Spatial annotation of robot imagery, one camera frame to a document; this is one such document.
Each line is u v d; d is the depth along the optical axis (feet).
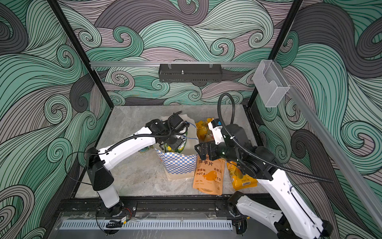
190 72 3.12
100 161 1.42
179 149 2.49
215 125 1.70
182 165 2.29
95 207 2.38
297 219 1.16
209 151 1.66
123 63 5.25
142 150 1.70
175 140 2.25
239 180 2.50
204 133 3.14
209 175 2.66
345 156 1.63
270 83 2.60
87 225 2.29
